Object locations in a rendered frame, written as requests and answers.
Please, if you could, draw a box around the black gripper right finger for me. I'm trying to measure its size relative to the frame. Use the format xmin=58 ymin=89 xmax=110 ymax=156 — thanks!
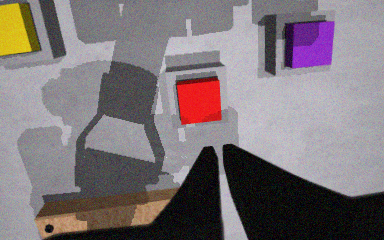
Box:
xmin=223 ymin=144 xmax=384 ymax=240

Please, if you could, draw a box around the red button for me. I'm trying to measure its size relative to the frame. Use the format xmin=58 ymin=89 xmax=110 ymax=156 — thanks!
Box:
xmin=165 ymin=62 xmax=229 ymax=129

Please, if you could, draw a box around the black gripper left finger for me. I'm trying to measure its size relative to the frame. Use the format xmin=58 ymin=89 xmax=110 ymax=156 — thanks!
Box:
xmin=42 ymin=146 xmax=224 ymax=240

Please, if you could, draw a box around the yellow button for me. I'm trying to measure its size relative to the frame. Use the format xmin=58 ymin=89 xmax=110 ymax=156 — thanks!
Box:
xmin=0 ymin=0 xmax=66 ymax=66

